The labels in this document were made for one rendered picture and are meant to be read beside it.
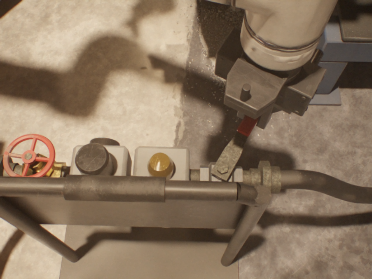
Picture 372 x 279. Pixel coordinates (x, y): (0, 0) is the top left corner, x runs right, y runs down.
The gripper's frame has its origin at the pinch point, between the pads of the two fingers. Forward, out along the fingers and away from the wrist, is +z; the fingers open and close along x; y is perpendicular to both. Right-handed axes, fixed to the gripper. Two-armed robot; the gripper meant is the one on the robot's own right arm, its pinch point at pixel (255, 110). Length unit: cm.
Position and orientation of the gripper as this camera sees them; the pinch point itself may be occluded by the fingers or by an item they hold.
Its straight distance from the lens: 66.8
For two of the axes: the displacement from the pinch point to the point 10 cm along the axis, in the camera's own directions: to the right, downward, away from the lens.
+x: -8.7, -4.6, 2.1
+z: 0.0, 4.1, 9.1
